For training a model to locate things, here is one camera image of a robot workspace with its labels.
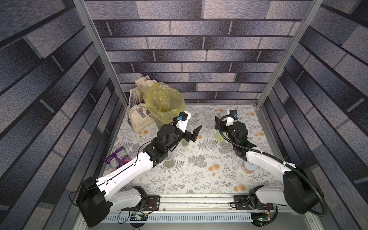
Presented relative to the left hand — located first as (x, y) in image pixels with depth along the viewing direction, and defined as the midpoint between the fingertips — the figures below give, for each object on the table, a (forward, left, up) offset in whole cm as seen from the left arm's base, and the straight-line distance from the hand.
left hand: (194, 120), depth 68 cm
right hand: (+12, -17, -9) cm, 23 cm away
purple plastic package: (-7, +45, -28) cm, 54 cm away
